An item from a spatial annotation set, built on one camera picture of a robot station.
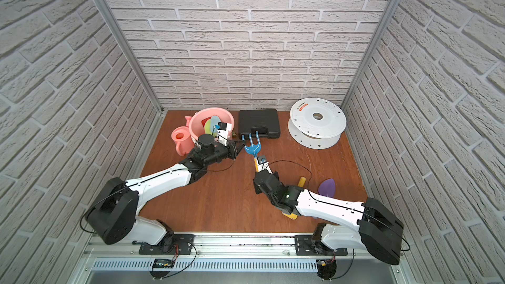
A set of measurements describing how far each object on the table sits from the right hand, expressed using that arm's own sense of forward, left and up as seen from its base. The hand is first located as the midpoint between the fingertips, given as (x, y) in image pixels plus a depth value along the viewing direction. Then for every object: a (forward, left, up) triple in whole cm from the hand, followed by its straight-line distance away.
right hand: (260, 172), depth 82 cm
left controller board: (-28, +39, -13) cm, 50 cm away
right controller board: (-34, -22, -12) cm, 42 cm away
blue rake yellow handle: (+7, +2, +7) cm, 10 cm away
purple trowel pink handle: (-4, -31, -11) cm, 33 cm away
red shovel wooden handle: (+30, +27, +2) cm, 40 cm away
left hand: (+12, +7, +10) cm, 17 cm away
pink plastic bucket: (+25, +30, +3) cm, 39 cm away
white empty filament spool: (+27, -32, -1) cm, 42 cm away
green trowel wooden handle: (+27, +25, -1) cm, 37 cm away
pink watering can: (+20, +36, +1) cm, 41 cm away
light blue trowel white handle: (+29, +22, +2) cm, 37 cm away
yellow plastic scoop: (-16, -12, -9) cm, 22 cm away
